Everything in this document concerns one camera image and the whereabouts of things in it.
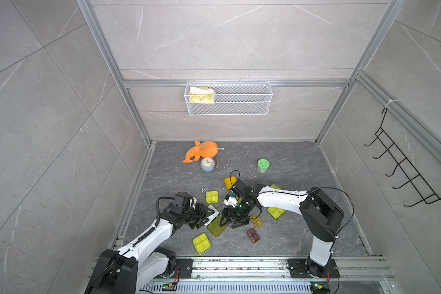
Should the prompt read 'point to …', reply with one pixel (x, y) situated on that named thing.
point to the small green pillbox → (275, 187)
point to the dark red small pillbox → (253, 236)
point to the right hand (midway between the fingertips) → (227, 226)
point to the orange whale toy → (206, 149)
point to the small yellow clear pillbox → (256, 220)
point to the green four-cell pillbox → (212, 197)
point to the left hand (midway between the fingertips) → (214, 212)
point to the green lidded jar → (263, 165)
